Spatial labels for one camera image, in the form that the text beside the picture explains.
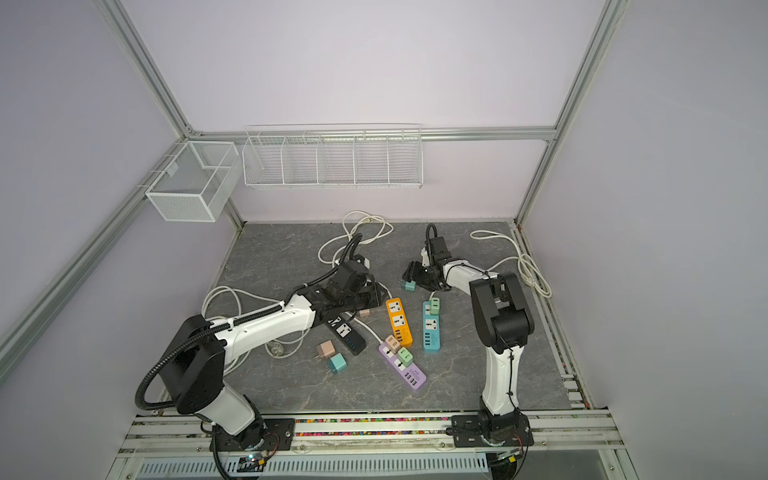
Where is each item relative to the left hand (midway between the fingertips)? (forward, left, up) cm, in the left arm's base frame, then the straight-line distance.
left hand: (386, 297), depth 84 cm
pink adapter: (-11, -1, -7) cm, 13 cm away
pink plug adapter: (-9, +19, -12) cm, 24 cm away
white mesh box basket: (+44, +63, +10) cm, 78 cm away
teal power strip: (-4, -13, -11) cm, 18 cm away
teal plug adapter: (-14, +15, -11) cm, 23 cm away
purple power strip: (-18, -6, -11) cm, 22 cm away
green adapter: (-15, -4, -6) cm, 17 cm away
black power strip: (-5, +12, -11) cm, 17 cm away
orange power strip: (-2, -4, -11) cm, 12 cm away
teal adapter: (+10, -8, -11) cm, 17 cm away
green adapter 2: (0, -15, -7) cm, 16 cm away
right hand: (+13, -9, -11) cm, 19 cm away
